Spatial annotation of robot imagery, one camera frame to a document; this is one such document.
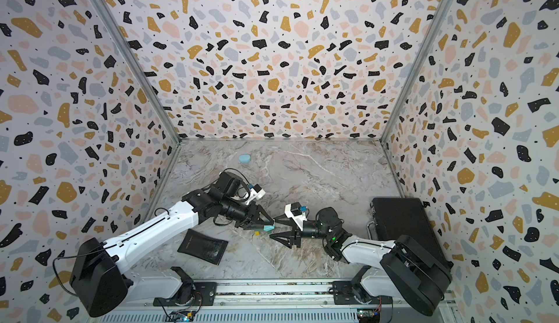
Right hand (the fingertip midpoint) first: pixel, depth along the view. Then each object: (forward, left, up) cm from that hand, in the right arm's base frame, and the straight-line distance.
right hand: (274, 230), depth 72 cm
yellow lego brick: (+5, +9, -14) cm, 17 cm away
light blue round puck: (+45, +21, -15) cm, 52 cm away
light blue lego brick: (0, +2, +2) cm, 3 cm away
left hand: (+1, +1, +3) cm, 3 cm away
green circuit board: (-22, +28, -16) cm, 40 cm away
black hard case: (+12, -47, -13) cm, 50 cm away
